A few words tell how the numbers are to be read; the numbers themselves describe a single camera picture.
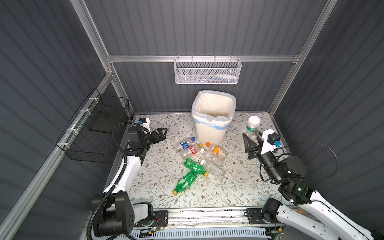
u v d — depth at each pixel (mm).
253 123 518
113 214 401
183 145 960
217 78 931
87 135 722
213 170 872
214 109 1024
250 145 545
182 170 902
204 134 961
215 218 754
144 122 732
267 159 519
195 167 855
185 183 818
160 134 740
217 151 932
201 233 706
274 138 457
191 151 932
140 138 654
